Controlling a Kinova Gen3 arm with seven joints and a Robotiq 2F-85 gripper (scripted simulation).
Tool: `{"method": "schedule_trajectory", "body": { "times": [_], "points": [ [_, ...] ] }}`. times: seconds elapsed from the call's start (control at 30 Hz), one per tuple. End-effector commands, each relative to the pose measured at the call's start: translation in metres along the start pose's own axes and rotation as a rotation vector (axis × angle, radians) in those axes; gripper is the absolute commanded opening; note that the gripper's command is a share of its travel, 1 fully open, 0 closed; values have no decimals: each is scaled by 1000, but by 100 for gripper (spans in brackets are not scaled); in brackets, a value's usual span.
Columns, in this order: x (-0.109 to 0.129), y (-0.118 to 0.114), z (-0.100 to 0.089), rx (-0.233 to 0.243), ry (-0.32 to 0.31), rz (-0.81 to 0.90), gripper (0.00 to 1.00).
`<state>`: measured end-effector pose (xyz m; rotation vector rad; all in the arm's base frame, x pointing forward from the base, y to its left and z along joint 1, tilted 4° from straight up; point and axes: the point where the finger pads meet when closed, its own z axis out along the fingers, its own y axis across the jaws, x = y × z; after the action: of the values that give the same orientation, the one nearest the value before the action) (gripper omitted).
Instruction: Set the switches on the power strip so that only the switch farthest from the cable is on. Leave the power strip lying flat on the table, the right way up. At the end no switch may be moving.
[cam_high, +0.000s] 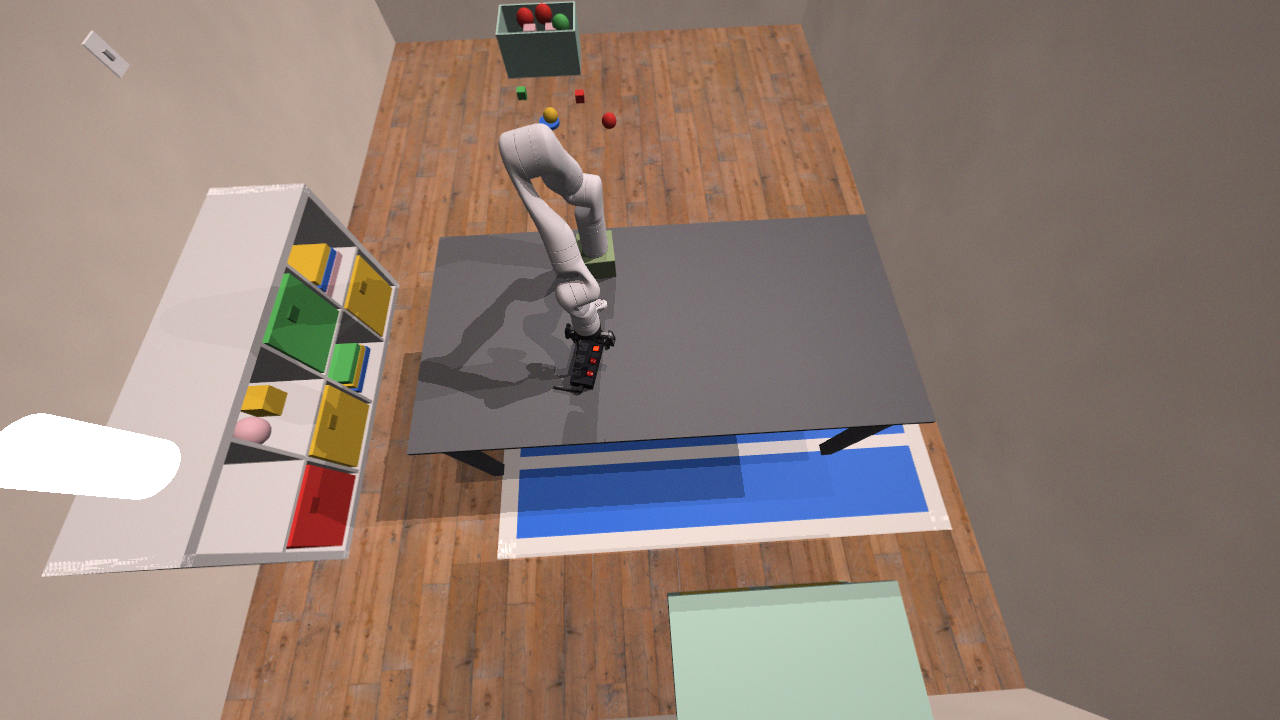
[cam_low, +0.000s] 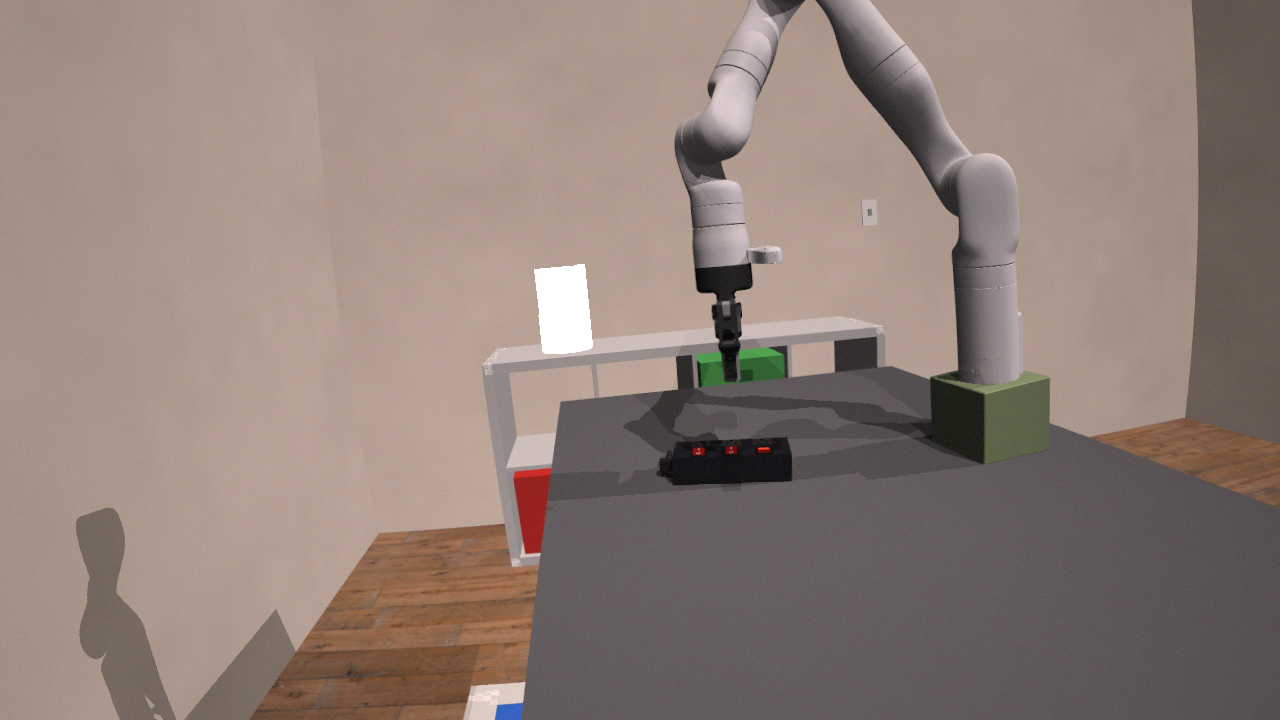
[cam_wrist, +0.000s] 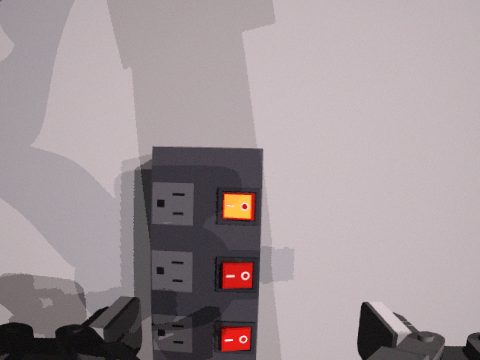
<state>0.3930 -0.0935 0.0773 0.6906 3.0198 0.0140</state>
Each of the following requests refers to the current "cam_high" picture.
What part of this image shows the dark grey power strip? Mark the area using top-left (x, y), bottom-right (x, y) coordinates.
top-left (553, 340), bottom-right (604, 393)

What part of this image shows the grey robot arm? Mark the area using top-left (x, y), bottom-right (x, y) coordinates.
top-left (499, 123), bottom-right (608, 336)

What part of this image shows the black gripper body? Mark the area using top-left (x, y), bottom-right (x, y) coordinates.
top-left (573, 324), bottom-right (603, 340)

